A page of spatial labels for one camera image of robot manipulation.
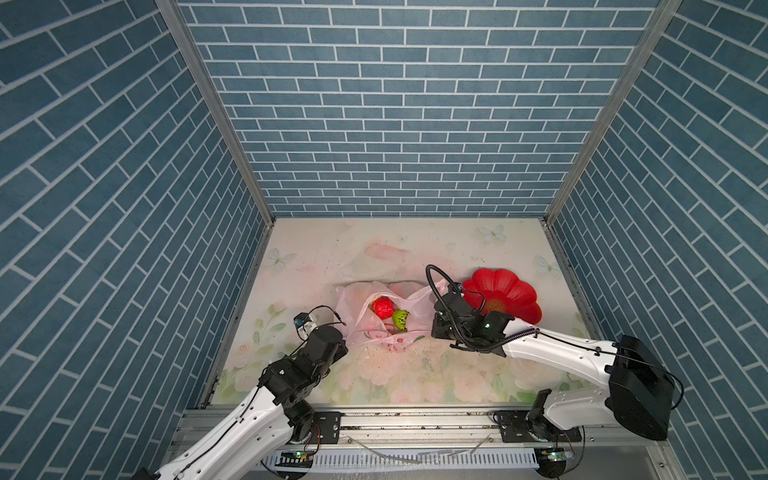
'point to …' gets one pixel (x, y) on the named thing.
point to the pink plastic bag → (362, 325)
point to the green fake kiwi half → (400, 317)
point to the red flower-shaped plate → (504, 292)
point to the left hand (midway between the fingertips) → (344, 338)
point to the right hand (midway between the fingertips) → (429, 320)
